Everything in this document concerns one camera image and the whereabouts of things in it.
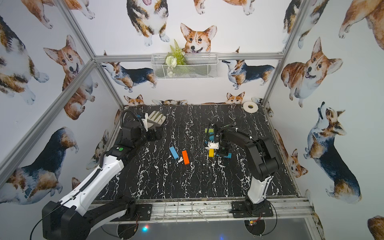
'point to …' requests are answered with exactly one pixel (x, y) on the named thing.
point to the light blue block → (174, 152)
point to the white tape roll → (250, 110)
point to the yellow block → (211, 152)
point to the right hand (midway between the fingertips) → (222, 149)
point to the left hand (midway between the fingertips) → (157, 124)
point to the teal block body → (229, 156)
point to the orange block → (186, 157)
